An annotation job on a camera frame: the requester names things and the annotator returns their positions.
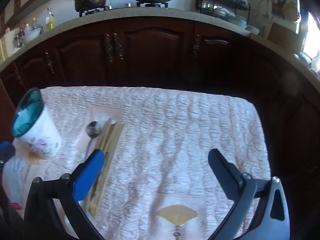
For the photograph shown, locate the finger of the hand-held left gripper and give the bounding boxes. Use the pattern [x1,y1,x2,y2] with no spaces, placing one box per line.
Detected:
[0,142,16,167]

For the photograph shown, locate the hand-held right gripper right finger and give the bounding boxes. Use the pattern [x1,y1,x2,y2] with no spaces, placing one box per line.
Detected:
[207,148,291,240]

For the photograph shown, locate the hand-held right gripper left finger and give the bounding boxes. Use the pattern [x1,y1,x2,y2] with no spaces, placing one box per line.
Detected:
[22,149,106,240]

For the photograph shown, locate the white floral cup teal inside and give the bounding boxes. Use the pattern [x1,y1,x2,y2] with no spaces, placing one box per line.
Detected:
[11,87,62,160]

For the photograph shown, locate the metal spoon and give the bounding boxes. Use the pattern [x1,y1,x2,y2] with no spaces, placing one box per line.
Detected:
[84,121,103,162]

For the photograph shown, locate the clear plastic bag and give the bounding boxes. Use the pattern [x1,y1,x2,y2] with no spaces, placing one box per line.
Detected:
[2,154,34,205]

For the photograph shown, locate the white quilted tablecloth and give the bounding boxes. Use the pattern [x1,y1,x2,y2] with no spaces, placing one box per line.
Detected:
[2,86,272,240]

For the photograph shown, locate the beige paper napkin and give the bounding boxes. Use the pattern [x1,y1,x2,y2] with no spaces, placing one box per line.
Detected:
[27,103,126,166]

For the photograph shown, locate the white mixing bowl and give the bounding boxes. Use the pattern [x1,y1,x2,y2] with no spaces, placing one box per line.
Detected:
[23,26,42,43]

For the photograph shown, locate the dark wooden base cabinets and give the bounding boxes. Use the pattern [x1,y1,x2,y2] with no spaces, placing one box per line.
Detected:
[0,17,320,205]

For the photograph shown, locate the yellow oil bottle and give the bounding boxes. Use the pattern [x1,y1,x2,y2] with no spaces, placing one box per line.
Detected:
[45,7,55,31]

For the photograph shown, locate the wooden cutting board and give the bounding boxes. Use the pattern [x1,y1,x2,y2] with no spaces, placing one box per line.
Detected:
[268,22,301,53]

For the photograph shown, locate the stack of white bowls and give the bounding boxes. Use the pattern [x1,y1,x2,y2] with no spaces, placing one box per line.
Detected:
[217,7,261,35]

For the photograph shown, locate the window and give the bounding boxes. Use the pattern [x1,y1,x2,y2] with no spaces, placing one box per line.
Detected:
[302,11,320,64]

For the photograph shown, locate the gas stove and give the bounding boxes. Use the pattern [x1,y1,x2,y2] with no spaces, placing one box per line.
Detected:
[75,1,170,18]

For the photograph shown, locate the grey stone countertop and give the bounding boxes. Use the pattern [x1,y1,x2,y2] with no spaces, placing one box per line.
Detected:
[0,6,320,87]

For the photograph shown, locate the black wire dish rack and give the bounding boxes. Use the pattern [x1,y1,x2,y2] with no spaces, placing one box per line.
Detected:
[196,0,252,21]

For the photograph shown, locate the wall utensil holder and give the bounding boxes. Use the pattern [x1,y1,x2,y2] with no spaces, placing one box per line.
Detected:
[272,0,288,18]

